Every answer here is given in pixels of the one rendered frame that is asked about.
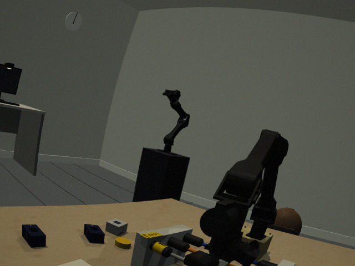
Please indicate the yellow flat disc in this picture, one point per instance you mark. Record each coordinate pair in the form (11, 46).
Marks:
(122, 243)

